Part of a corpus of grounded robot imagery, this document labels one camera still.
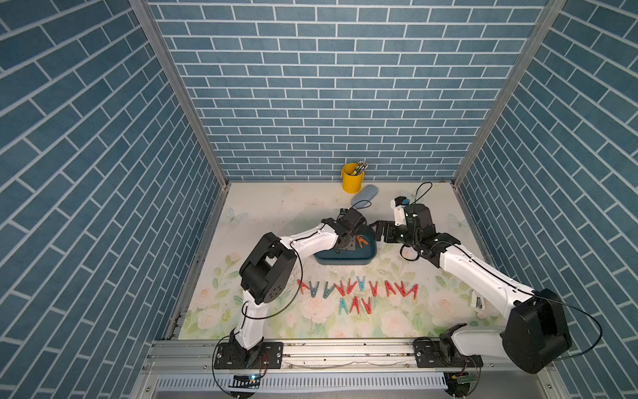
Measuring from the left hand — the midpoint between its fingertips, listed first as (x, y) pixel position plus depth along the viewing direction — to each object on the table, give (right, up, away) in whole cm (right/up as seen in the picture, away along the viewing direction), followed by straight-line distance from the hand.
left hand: (352, 244), depth 95 cm
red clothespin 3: (-1, -14, -7) cm, 16 cm away
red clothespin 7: (+22, -15, -8) cm, 27 cm away
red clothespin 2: (-5, -14, -8) cm, 17 cm away
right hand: (+9, +7, -10) cm, 16 cm away
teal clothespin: (+3, -13, -6) cm, 15 cm away
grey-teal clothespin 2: (-9, -16, -8) cm, 20 cm away
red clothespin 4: (+7, -15, -8) cm, 18 cm away
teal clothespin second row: (-4, -19, -11) cm, 23 cm away
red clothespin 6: (+17, -15, -8) cm, 24 cm away
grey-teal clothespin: (-14, -15, -8) cm, 22 cm away
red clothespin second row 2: (+5, -19, -12) cm, 23 cm away
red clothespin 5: (+13, -14, -6) cm, 20 cm away
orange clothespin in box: (+4, +1, +4) cm, 6 cm away
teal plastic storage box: (+5, -4, +3) cm, 8 cm away
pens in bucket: (+4, +30, +10) cm, 33 cm away
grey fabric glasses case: (+7, +19, +20) cm, 29 cm away
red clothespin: (-18, -14, -6) cm, 24 cm away
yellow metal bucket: (+2, +26, +20) cm, 33 cm away
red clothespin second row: (0, -18, -11) cm, 21 cm away
